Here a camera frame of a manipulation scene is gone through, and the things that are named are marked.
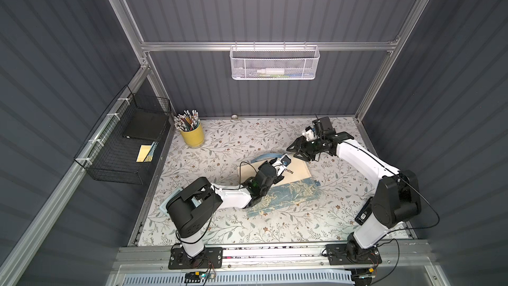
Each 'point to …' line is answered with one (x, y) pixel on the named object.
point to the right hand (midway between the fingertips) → (289, 152)
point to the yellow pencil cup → (194, 138)
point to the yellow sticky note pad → (143, 151)
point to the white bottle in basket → (272, 71)
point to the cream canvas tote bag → (296, 170)
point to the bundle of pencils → (188, 121)
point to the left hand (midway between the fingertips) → (278, 160)
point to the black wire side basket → (123, 147)
